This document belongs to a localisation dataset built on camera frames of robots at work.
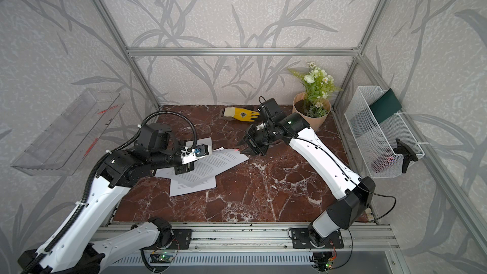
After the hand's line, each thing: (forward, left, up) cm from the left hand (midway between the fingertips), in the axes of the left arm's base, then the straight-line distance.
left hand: (203, 152), depth 65 cm
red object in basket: (-4, -61, 0) cm, 61 cm away
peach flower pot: (+40, -43, -18) cm, 62 cm away
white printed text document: (+1, -4, -9) cm, 10 cm away
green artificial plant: (+39, -48, 0) cm, 62 cm away
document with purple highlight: (-2, +18, -30) cm, 35 cm away
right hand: (+2, -11, +1) cm, 11 cm away
